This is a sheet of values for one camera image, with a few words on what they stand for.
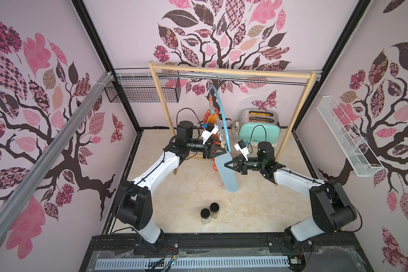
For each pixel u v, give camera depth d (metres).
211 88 1.01
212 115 0.85
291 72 0.57
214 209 0.74
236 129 1.10
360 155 0.66
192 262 0.70
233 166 0.76
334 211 0.44
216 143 0.77
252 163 0.72
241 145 0.71
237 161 0.73
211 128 0.64
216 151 0.74
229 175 0.77
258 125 0.69
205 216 0.73
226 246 0.74
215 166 0.77
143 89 0.67
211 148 0.66
